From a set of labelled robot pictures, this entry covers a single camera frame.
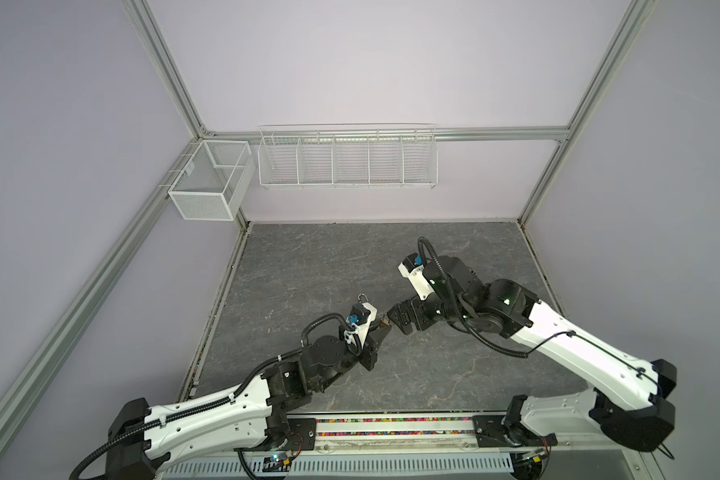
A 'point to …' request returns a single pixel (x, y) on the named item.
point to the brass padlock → (383, 322)
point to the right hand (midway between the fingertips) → (403, 308)
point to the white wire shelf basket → (348, 156)
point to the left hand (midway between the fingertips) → (385, 328)
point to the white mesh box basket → (214, 180)
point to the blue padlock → (359, 299)
